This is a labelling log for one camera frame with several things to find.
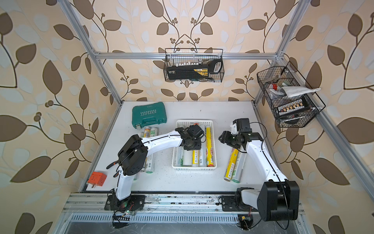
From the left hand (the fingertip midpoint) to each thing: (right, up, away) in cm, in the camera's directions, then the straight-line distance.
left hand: (200, 148), depth 88 cm
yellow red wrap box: (+6, 0, +3) cm, 6 cm away
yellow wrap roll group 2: (+18, -9, -4) cm, 21 cm away
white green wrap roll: (-13, -4, -2) cm, 14 cm away
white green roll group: (+1, -3, 0) cm, 3 cm away
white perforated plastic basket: (-8, -5, +2) cm, 10 cm away
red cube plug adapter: (-57, -14, -10) cm, 60 cm away
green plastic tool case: (-38, +21, +18) cm, 46 cm away
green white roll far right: (+23, -8, -4) cm, 25 cm away
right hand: (+13, +6, -4) cm, 15 cm away
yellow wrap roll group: (-3, -5, -5) cm, 8 cm away
